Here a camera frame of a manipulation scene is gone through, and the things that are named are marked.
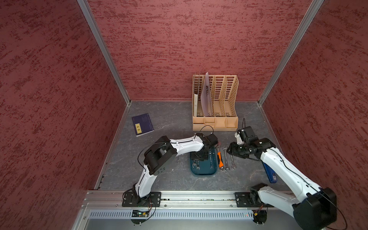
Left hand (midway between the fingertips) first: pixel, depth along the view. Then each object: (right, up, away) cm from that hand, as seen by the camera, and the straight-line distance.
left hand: (199, 161), depth 87 cm
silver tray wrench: (+8, +4, +4) cm, 10 cm away
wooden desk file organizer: (+12, +38, +16) cm, 43 cm away
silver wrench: (+17, -3, -1) cm, 17 cm away
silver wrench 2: (+22, -3, 0) cm, 22 cm away
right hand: (+17, +7, -7) cm, 20 cm away
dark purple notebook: (-42, +22, +20) cm, 51 cm away
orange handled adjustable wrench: (+14, +1, +1) cm, 14 cm away
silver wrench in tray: (-3, -1, -2) cm, 4 cm away
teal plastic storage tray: (+4, -3, -2) cm, 5 cm away
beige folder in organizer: (-2, +36, +2) cm, 36 cm away
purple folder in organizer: (+6, +41, +13) cm, 44 cm away
